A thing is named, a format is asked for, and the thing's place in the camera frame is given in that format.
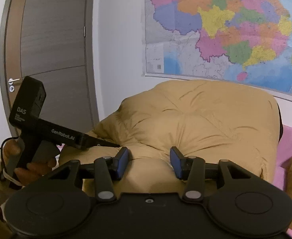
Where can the colourful wall map poster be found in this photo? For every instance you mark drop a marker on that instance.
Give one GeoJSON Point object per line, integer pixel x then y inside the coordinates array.
{"type": "Point", "coordinates": [243, 41]}

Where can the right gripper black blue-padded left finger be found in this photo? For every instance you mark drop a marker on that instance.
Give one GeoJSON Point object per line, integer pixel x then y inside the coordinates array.
{"type": "Point", "coordinates": [107, 170]}

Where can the grey wooden door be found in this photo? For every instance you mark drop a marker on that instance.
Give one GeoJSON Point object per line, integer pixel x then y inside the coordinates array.
{"type": "Point", "coordinates": [51, 41]}

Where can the silver door handle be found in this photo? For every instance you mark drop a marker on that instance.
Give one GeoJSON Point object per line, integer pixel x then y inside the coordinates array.
{"type": "Point", "coordinates": [11, 83]}

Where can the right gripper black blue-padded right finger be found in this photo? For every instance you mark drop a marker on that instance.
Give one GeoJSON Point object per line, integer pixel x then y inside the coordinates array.
{"type": "Point", "coordinates": [191, 170]}

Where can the person's left hand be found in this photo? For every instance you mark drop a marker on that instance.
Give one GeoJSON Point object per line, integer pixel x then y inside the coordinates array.
{"type": "Point", "coordinates": [33, 170]}

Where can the tan quilted down jacket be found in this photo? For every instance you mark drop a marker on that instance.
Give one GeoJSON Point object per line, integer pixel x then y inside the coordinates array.
{"type": "Point", "coordinates": [212, 120]}

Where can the pink bed sheet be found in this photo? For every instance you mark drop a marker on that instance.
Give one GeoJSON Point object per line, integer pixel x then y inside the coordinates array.
{"type": "Point", "coordinates": [291, 144]}

